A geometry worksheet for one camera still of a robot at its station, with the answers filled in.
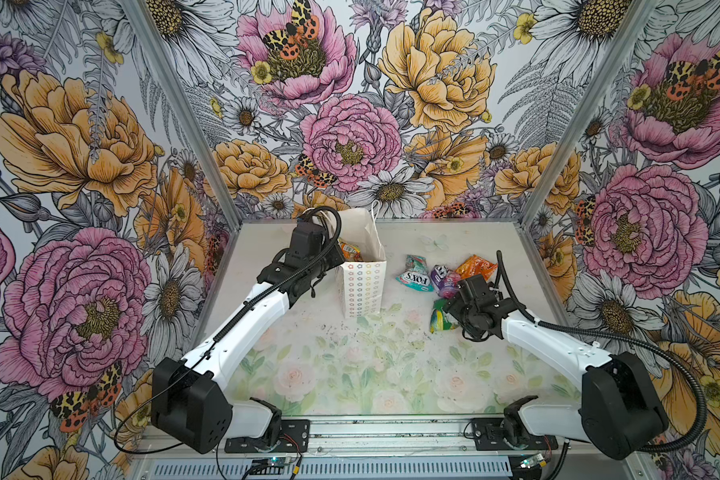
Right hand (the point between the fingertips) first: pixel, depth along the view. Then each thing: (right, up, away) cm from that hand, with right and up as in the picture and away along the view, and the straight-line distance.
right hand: (454, 322), depth 88 cm
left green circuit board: (-48, -31, -15) cm, 59 cm away
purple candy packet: (0, +11, +11) cm, 15 cm away
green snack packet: (-4, -1, +3) cm, 5 cm away
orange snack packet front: (-30, +20, +1) cm, 36 cm away
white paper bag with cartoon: (-26, +17, +9) cm, 33 cm away
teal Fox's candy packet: (-9, +13, +11) cm, 19 cm away
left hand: (-32, +19, -7) cm, 38 cm away
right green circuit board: (+13, -29, -16) cm, 36 cm away
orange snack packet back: (+11, +16, +14) cm, 24 cm away
